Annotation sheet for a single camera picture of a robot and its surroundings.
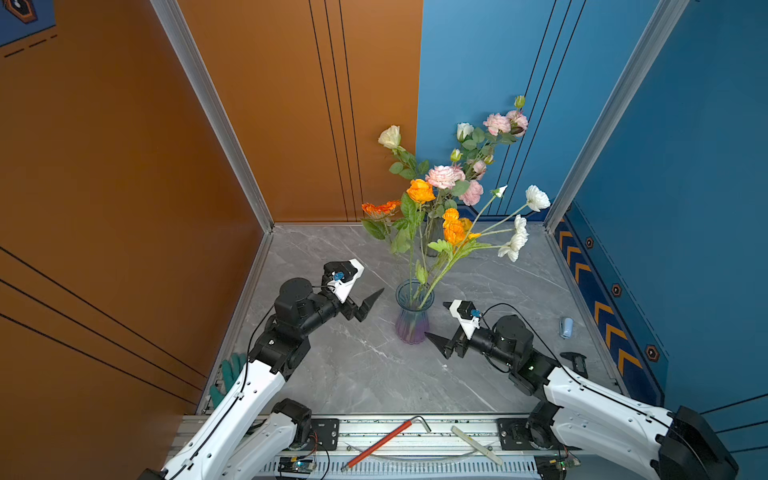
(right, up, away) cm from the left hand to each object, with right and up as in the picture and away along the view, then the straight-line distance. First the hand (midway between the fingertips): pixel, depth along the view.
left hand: (367, 271), depth 69 cm
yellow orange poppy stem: (+16, -2, +1) cm, 16 cm away
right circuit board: (+44, -46, +1) cm, 64 cm away
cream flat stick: (+26, -43, +3) cm, 50 cm away
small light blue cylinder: (+59, -19, +20) cm, 65 cm away
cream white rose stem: (+11, +31, +23) cm, 40 cm away
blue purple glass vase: (+12, -8, +10) cm, 17 cm away
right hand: (+17, -12, +6) cm, 22 cm away
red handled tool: (+4, -42, +3) cm, 42 cm away
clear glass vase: (+16, +10, +4) cm, 19 cm away
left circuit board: (-18, -46, +2) cm, 50 cm away
